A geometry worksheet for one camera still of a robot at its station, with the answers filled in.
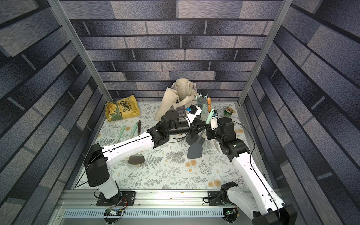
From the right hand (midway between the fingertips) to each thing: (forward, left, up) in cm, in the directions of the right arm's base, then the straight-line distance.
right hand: (208, 123), depth 77 cm
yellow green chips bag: (+25, +60, -15) cm, 67 cm away
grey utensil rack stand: (+3, +10, -24) cm, 26 cm away
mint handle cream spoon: (+6, +61, -22) cm, 65 cm away
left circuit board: (-40, +52, -24) cm, 70 cm away
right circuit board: (-38, -13, -28) cm, 49 cm away
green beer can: (+21, -18, -14) cm, 31 cm away
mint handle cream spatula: (+9, +51, -22) cm, 57 cm away
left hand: (-8, +3, +11) cm, 13 cm away
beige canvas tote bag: (+19, +18, +2) cm, 26 cm away
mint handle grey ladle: (-14, +7, -6) cm, 17 cm away
